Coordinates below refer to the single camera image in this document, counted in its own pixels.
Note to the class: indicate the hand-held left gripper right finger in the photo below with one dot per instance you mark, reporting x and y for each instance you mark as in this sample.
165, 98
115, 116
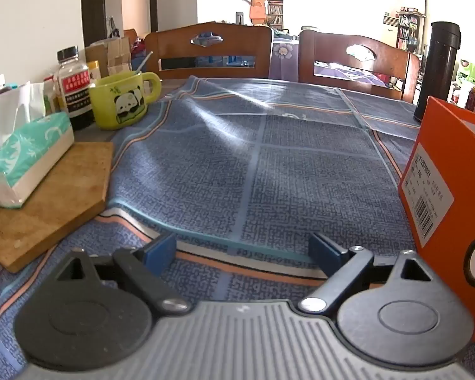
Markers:
322, 251

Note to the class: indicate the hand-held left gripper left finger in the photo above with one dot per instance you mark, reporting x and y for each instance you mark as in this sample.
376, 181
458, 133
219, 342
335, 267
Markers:
160, 251

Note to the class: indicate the blue patterned tablecloth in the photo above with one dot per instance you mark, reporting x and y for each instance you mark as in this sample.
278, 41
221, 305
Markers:
261, 174

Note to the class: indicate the wooden cutting board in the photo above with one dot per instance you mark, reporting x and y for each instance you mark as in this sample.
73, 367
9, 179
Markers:
63, 206

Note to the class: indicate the green panda mug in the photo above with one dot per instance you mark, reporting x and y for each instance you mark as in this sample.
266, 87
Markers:
118, 103

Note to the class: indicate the orange cardboard box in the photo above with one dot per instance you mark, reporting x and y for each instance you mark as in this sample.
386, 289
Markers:
463, 174

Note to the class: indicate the teal tissue box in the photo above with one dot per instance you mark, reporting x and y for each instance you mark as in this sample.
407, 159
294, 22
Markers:
31, 154

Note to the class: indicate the clear bottle with black cap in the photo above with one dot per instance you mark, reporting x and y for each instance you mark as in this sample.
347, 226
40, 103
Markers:
73, 87

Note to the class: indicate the spoon in mug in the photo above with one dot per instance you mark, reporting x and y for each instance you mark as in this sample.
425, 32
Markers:
142, 62

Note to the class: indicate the small yellow box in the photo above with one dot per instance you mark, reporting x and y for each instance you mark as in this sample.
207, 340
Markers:
94, 71

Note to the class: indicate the purple flowered cabinet cover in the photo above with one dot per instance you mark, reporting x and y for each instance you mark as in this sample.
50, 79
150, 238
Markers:
283, 59

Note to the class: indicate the brown cardboard box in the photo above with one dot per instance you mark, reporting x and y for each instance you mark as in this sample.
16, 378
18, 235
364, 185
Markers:
114, 55

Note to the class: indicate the wooden chair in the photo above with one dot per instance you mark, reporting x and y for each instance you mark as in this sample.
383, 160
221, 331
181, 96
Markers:
229, 43
332, 47

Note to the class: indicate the black thermos flask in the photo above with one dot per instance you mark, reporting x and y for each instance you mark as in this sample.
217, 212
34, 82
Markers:
439, 67

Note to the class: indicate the standing air conditioner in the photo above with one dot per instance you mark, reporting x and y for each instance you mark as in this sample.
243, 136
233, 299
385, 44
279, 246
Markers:
390, 29

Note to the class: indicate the tall bookshelf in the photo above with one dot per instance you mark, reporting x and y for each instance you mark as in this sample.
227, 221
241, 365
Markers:
409, 27

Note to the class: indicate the small bookshelf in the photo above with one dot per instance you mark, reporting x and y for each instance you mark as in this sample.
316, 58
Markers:
276, 10

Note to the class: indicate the orange bag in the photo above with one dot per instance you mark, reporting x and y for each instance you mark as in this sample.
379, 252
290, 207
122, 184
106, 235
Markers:
257, 11

